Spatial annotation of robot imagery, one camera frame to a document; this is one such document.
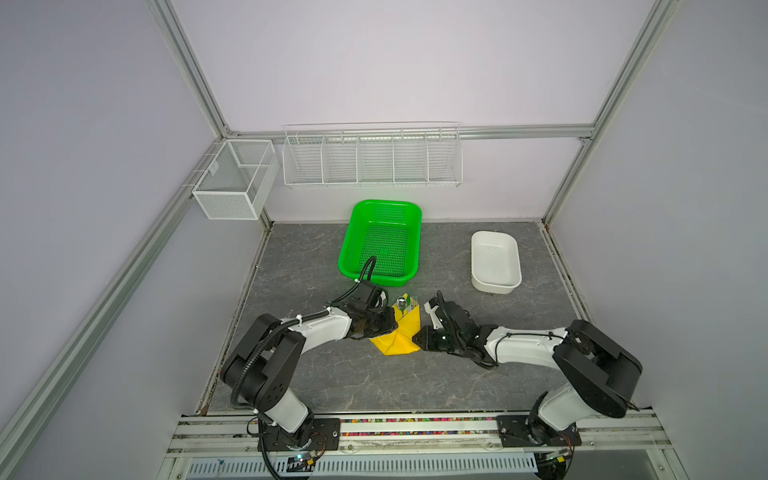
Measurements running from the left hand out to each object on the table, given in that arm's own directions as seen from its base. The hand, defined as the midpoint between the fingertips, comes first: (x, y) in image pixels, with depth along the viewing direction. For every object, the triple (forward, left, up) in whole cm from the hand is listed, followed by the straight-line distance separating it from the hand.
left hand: (399, 328), depth 88 cm
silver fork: (+9, -6, -3) cm, 11 cm away
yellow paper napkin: (-3, 0, -3) cm, 4 cm away
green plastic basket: (+44, +1, -5) cm, 45 cm away
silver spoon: (+10, -1, -2) cm, 10 cm away
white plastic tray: (+25, -37, -4) cm, 45 cm away
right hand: (-4, -4, -1) cm, 6 cm away
